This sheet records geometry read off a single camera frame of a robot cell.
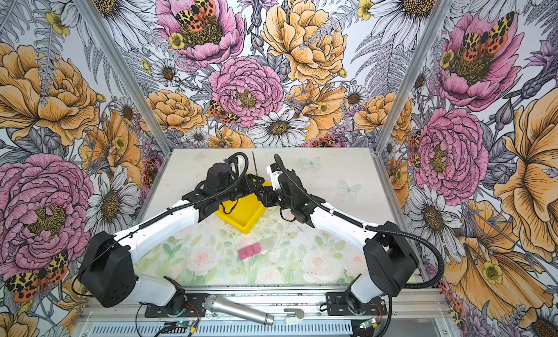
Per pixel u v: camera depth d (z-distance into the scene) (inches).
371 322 28.1
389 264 17.2
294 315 28.1
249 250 33.7
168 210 21.0
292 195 24.8
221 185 25.2
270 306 30.0
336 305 28.9
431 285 17.0
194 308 28.7
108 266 16.4
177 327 28.6
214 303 28.1
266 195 29.9
